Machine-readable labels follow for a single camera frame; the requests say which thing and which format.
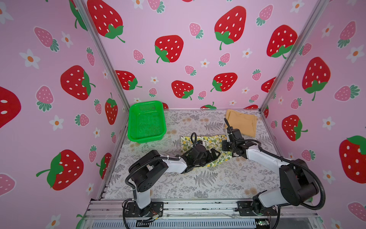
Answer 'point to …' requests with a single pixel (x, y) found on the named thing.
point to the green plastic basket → (146, 121)
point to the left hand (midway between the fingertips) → (219, 157)
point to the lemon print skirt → (210, 141)
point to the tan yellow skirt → (246, 122)
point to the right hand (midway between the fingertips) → (222, 144)
